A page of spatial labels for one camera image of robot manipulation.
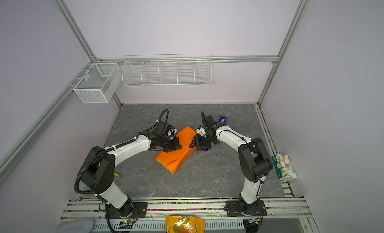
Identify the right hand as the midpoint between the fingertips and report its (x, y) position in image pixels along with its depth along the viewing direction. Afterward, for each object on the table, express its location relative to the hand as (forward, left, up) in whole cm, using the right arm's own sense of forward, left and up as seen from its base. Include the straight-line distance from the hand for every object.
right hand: (193, 149), depth 87 cm
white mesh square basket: (+38, +62, +20) cm, 75 cm away
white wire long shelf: (+45, +16, +24) cm, 54 cm away
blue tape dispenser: (+24, -20, -1) cm, 31 cm away
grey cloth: (-36, +49, -5) cm, 61 cm away
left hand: (0, +6, +1) cm, 6 cm away
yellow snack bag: (-36, +7, -2) cm, 37 cm away
